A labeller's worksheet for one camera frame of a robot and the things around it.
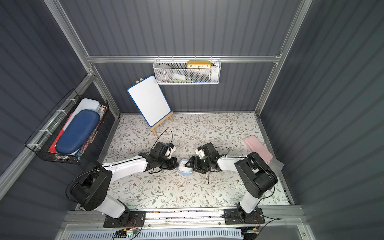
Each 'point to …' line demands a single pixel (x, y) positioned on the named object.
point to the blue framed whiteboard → (149, 98)
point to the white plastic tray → (84, 103)
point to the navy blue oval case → (81, 126)
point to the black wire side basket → (43, 143)
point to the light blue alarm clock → (183, 170)
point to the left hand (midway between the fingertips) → (179, 166)
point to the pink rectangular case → (256, 146)
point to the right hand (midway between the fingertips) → (191, 166)
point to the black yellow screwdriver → (208, 177)
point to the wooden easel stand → (170, 115)
